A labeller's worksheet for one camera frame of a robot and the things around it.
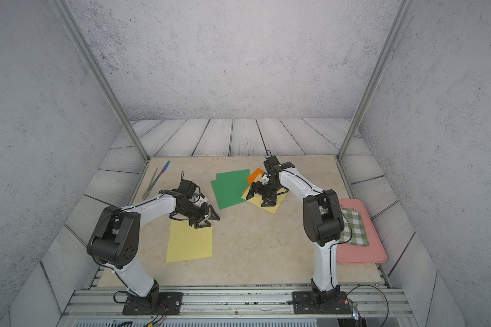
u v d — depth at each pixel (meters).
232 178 1.12
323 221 0.53
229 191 1.06
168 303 0.73
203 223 0.84
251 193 0.85
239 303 0.74
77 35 0.76
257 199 0.85
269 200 0.84
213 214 0.86
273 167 0.73
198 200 0.82
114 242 0.48
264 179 0.91
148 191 1.06
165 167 1.18
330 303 0.67
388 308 0.72
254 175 1.15
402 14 0.72
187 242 0.88
